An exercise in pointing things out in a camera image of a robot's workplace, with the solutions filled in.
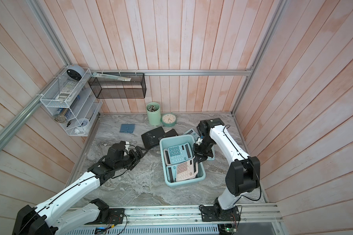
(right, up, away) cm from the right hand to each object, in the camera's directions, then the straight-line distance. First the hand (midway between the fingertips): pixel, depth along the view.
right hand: (195, 160), depth 77 cm
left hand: (-28, +2, +2) cm, 28 cm away
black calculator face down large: (-27, +9, +22) cm, 37 cm away
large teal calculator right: (+2, +14, +27) cm, 30 cm away
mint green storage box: (-16, +9, +9) cm, 21 cm away
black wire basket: (-61, +46, +27) cm, 81 cm away
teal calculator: (-8, +2, +13) cm, 15 cm away
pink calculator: (-5, -5, -1) cm, 7 cm away
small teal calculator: (-12, -8, +5) cm, 16 cm away
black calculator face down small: (-13, +14, +26) cm, 32 cm away
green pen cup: (-26, +29, +23) cm, 45 cm away
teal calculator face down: (+6, +8, -14) cm, 17 cm away
